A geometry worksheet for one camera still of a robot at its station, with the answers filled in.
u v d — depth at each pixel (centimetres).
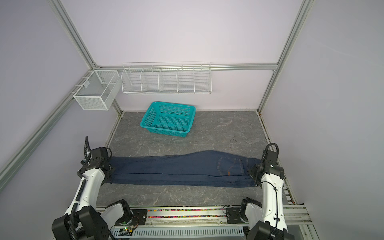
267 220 40
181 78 100
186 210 77
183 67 92
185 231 71
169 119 116
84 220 39
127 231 72
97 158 64
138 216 73
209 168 88
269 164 56
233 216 74
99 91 94
